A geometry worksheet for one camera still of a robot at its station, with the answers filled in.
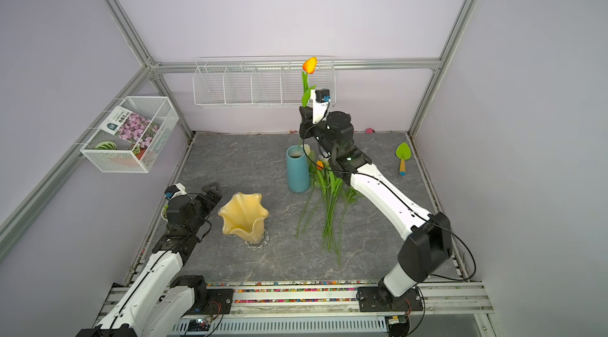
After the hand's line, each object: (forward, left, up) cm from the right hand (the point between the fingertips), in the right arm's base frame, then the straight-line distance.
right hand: (302, 106), depth 71 cm
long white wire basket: (+30, +15, -11) cm, 35 cm away
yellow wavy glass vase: (-23, +20, -29) cm, 42 cm away
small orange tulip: (+6, -6, -37) cm, 38 cm away
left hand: (-14, +32, -27) cm, 44 cm away
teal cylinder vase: (-4, +3, -27) cm, 28 cm away
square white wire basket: (-11, +54, -11) cm, 56 cm away
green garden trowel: (+16, -47, -42) cm, 65 cm away
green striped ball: (-9, +59, -8) cm, 61 cm away
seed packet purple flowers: (-1, +55, -7) cm, 56 cm away
